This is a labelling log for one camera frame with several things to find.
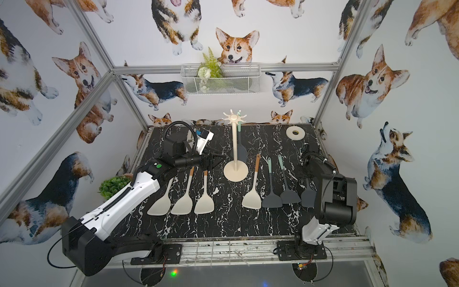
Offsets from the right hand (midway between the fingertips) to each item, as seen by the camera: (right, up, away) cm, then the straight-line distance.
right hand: (306, 169), depth 93 cm
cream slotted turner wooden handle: (-28, -14, -6) cm, 32 cm away
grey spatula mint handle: (-19, -14, -5) cm, 24 cm away
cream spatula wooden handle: (-61, -16, -7) cm, 64 cm away
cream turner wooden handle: (-52, -16, -6) cm, 54 cm away
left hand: (-41, +10, -22) cm, 48 cm away
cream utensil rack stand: (-36, -1, +6) cm, 37 cm away
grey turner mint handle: (-11, -13, -5) cm, 17 cm away
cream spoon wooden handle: (-71, -16, -9) cm, 73 cm away
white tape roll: (+3, +18, +24) cm, 30 cm away
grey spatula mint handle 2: (-34, +7, -5) cm, 35 cm away
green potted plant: (-90, -5, -18) cm, 92 cm away
